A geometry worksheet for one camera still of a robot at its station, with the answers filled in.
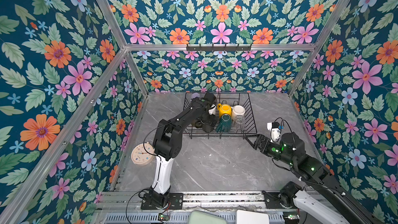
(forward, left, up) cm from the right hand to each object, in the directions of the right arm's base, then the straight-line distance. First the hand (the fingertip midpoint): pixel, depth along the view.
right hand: (249, 139), depth 68 cm
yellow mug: (+28, +9, -12) cm, 32 cm away
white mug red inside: (+29, 0, -15) cm, 33 cm away
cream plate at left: (+1, +58, -22) cm, 62 cm away
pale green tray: (-26, +24, -22) cm, 42 cm away
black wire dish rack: (+47, +2, -24) cm, 53 cm away
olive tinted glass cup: (+20, +25, -18) cm, 37 cm away
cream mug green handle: (+18, +9, -14) cm, 24 cm away
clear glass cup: (+19, +1, -15) cm, 24 cm away
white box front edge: (-27, 0, -20) cm, 33 cm away
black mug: (+18, +19, -20) cm, 33 cm away
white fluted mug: (+21, +16, -5) cm, 27 cm away
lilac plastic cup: (+37, +27, -9) cm, 47 cm away
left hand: (+22, +17, -14) cm, 31 cm away
